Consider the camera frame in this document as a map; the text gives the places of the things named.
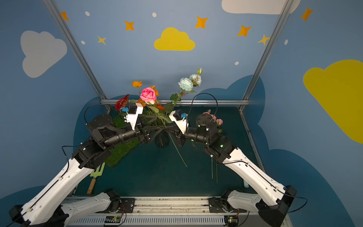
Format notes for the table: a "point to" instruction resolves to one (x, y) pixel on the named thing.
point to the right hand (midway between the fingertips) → (169, 126)
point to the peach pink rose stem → (216, 171)
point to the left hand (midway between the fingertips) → (158, 119)
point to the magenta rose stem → (177, 148)
